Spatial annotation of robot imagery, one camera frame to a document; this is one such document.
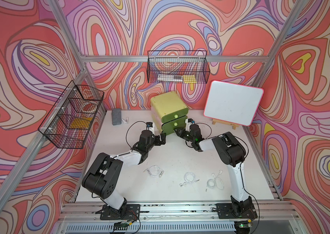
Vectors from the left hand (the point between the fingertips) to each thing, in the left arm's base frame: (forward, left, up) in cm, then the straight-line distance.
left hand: (161, 134), depth 91 cm
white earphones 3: (-27, -30, -12) cm, 42 cm away
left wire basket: (-8, +45, +20) cm, 50 cm away
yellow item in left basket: (-7, +39, +19) cm, 44 cm away
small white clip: (+19, +28, -10) cm, 35 cm away
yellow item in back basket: (+26, -18, +23) cm, 39 cm away
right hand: (+8, -10, -9) cm, 15 cm away
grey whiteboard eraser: (+23, +36, -8) cm, 43 cm away
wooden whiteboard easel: (+13, -54, -8) cm, 56 cm away
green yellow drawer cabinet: (+9, -5, +11) cm, 15 cm away
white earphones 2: (-23, -17, -12) cm, 31 cm away
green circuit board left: (-47, +19, -13) cm, 52 cm away
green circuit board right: (-46, -42, -14) cm, 64 cm away
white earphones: (-19, +4, -12) cm, 23 cm away
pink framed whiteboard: (+25, -51, +5) cm, 57 cm away
